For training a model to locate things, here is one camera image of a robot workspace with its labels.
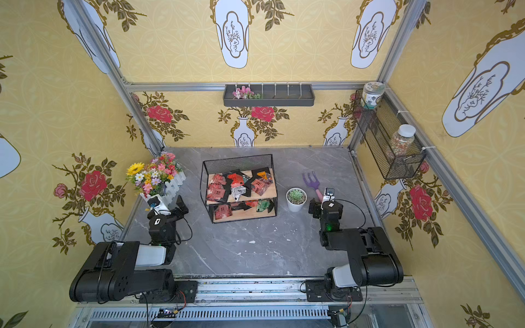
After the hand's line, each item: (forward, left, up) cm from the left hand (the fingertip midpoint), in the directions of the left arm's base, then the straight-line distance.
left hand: (161, 201), depth 87 cm
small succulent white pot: (+1, -57, 0) cm, 57 cm away
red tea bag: (+6, -24, +8) cm, 26 cm away
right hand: (+1, -74, -4) cm, 74 cm away
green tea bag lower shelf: (+1, -44, -7) cm, 45 cm away
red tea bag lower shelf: (-1, -24, -9) cm, 26 cm away
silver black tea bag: (0, -33, +8) cm, 34 cm away
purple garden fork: (+14, -71, -10) cm, 73 cm away
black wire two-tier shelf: (0, -35, -9) cm, 36 cm away
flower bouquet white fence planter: (+11, +2, +4) cm, 11 cm away
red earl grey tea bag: (0, -24, +7) cm, 25 cm away
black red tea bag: (+5, -33, +7) cm, 34 cm away
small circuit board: (-38, -8, -13) cm, 41 cm away
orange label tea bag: (+4, -43, +7) cm, 44 cm away
